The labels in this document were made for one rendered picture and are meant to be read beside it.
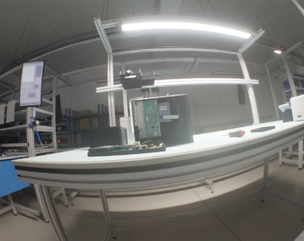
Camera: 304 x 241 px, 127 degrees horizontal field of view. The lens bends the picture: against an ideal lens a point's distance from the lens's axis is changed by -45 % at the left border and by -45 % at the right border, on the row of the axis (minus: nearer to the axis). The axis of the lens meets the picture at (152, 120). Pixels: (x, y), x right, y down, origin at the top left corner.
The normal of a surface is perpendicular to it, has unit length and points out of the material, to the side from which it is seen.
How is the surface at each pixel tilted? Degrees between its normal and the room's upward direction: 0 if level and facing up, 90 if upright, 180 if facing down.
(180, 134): 90
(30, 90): 101
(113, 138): 90
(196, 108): 90
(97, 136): 90
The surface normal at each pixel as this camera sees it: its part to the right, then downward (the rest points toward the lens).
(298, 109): -0.99, 0.10
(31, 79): 0.47, 0.05
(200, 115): 0.04, -0.11
